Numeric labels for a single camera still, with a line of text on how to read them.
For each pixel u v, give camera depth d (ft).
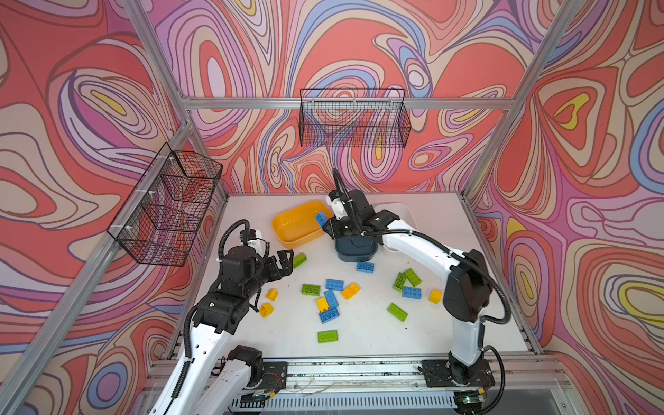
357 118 3.15
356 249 3.14
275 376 2.39
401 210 3.53
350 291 2.97
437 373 2.41
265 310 2.75
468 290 1.59
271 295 2.85
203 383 1.43
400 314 2.78
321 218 2.71
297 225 3.58
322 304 2.81
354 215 2.13
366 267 3.12
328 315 2.76
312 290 2.90
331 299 2.90
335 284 2.97
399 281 2.98
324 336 2.64
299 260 3.18
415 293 2.90
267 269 2.08
